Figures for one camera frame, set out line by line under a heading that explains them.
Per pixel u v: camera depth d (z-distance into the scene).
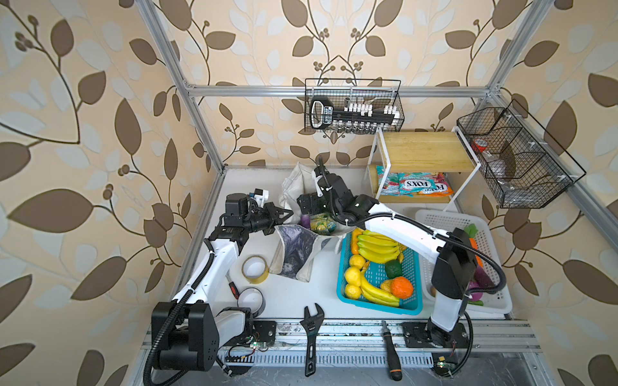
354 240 0.91
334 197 0.61
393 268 0.82
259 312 0.79
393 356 0.69
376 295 0.77
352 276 0.78
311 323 0.76
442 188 0.89
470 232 0.91
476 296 0.77
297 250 0.81
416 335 0.73
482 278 0.80
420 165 0.76
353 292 0.79
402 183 0.88
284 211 0.78
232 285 0.84
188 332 0.40
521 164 0.75
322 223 0.86
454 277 0.45
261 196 0.76
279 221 0.72
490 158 0.81
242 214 0.64
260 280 0.86
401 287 0.75
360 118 0.83
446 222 0.93
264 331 0.74
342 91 0.89
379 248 0.89
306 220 0.85
